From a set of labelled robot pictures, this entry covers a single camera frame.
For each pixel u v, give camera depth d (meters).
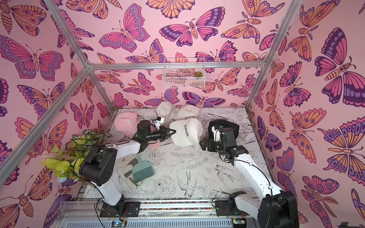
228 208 0.73
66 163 0.64
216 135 0.74
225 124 0.97
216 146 0.70
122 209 0.70
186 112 1.10
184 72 0.95
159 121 0.85
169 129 0.85
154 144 0.80
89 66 0.92
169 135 0.83
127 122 1.03
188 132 0.83
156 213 0.73
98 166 0.48
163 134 0.78
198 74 0.92
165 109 1.10
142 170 0.85
